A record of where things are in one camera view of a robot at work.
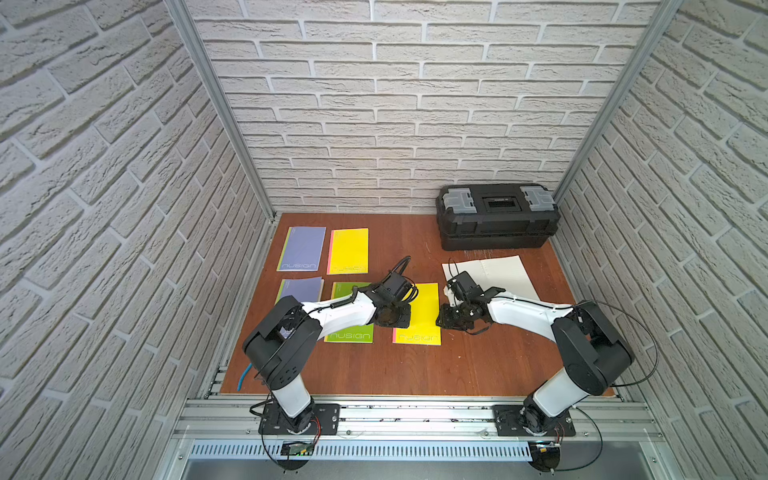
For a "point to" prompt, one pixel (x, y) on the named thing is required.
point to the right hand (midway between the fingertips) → (442, 322)
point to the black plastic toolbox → (489, 216)
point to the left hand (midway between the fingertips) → (410, 317)
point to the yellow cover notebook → (348, 251)
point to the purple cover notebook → (302, 250)
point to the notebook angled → (358, 334)
